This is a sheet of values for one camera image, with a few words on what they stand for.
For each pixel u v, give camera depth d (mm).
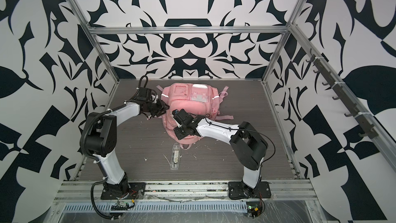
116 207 729
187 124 669
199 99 993
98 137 502
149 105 828
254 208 710
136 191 731
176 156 831
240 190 743
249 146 468
